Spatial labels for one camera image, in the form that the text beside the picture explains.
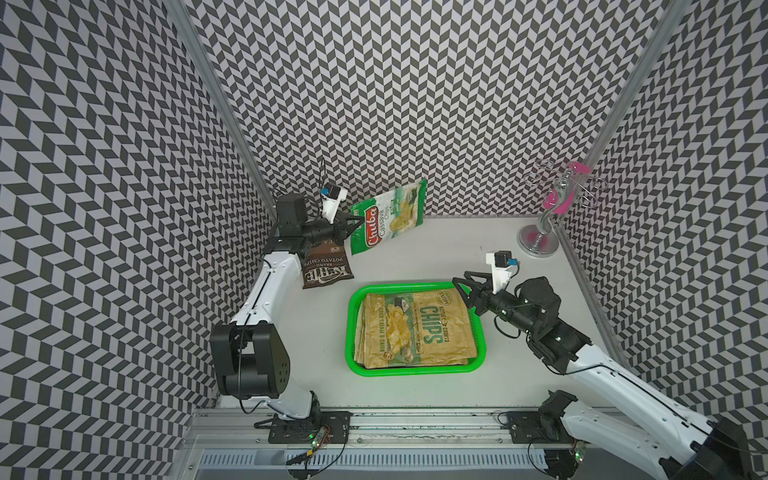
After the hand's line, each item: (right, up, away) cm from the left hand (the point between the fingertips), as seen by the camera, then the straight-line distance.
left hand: (361, 220), depth 79 cm
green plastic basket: (-2, -22, +8) cm, 23 cm away
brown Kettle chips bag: (-16, -13, +23) cm, 31 cm away
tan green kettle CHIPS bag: (+11, -30, +1) cm, 32 cm away
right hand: (+25, -16, -7) cm, 30 cm away
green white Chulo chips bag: (+7, +2, +6) cm, 9 cm away
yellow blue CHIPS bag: (+17, -30, +2) cm, 34 cm away
